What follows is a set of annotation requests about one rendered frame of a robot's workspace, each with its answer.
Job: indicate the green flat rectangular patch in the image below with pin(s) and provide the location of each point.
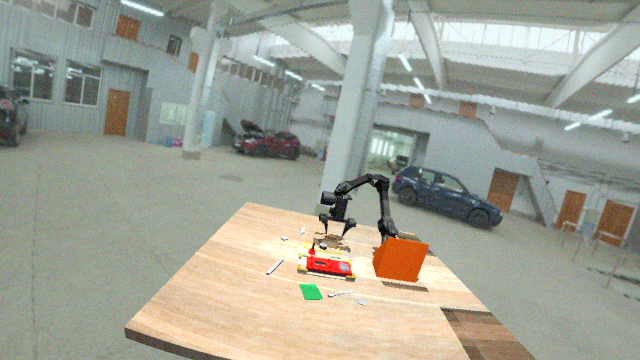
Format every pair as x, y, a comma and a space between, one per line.
310, 291

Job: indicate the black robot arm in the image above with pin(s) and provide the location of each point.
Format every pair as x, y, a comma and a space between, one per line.
385, 224

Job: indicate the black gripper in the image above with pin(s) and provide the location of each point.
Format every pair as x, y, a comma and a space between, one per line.
338, 216

